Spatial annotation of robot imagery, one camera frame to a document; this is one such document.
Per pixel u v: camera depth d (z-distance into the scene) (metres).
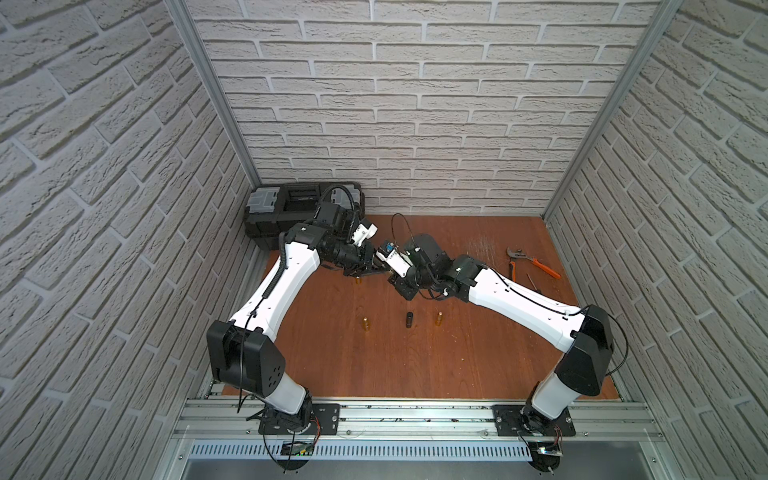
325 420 0.74
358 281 0.99
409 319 0.87
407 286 0.67
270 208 0.97
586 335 0.44
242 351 0.41
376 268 0.70
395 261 0.68
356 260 0.67
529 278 1.00
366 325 0.87
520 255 1.07
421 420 0.76
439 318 0.87
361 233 0.72
